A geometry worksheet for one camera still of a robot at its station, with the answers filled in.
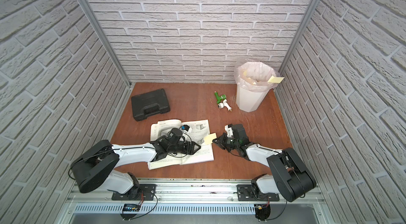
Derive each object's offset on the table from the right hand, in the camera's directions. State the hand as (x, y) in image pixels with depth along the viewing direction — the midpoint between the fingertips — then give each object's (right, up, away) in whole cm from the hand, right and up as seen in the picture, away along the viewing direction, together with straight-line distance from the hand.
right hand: (214, 140), depth 86 cm
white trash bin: (+21, +23, +9) cm, 32 cm away
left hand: (-11, -1, 0) cm, 11 cm away
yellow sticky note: (-3, +1, +1) cm, 3 cm away
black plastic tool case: (-42, +20, +14) cm, 49 cm away
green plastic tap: (+5, +24, +23) cm, 34 cm away
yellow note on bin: (+34, +34, -2) cm, 48 cm away
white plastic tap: (+8, +20, +20) cm, 30 cm away
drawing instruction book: (-9, +5, +8) cm, 13 cm away
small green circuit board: (-39, -27, -14) cm, 50 cm away
